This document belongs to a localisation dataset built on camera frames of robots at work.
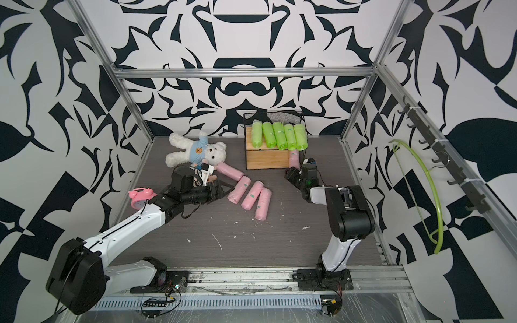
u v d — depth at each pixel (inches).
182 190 24.8
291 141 36.0
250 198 36.2
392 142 31.5
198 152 40.4
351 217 19.3
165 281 27.2
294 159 41.3
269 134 37.0
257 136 36.8
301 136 36.6
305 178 30.8
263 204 35.4
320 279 26.5
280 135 36.7
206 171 29.8
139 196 33.5
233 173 40.1
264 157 42.9
